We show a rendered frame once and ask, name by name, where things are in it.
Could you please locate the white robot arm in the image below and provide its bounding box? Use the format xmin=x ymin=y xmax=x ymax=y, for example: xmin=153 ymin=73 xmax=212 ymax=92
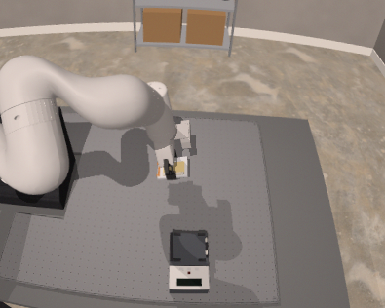
xmin=0 ymin=56 xmax=191 ymax=195

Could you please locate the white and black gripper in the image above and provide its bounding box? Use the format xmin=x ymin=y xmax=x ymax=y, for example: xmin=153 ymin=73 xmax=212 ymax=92
xmin=153 ymin=140 xmax=177 ymax=180

